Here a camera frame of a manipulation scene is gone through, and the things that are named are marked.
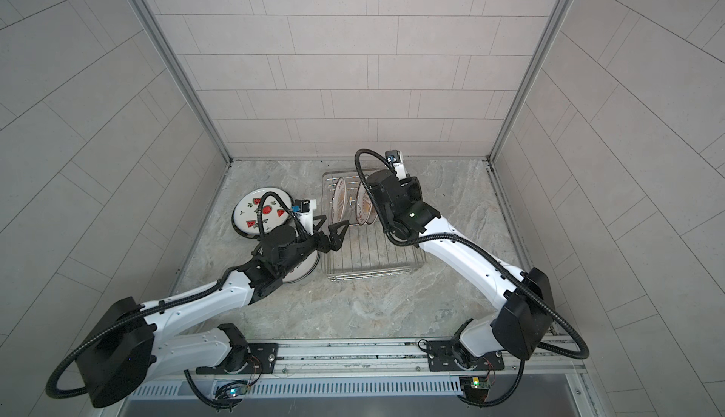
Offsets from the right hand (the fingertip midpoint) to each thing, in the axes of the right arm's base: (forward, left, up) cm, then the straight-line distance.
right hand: (402, 176), depth 78 cm
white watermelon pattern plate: (+7, +44, -23) cm, 51 cm away
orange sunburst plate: (+9, +21, -20) cm, 30 cm away
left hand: (-9, +17, -6) cm, 20 cm away
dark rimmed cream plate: (-2, +49, -22) cm, 54 cm away
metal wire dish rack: (-9, +12, -24) cm, 28 cm away
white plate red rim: (+3, +12, -20) cm, 23 cm away
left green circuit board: (-44, +45, -24) cm, 67 cm away
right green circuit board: (-46, -14, -28) cm, 55 cm away
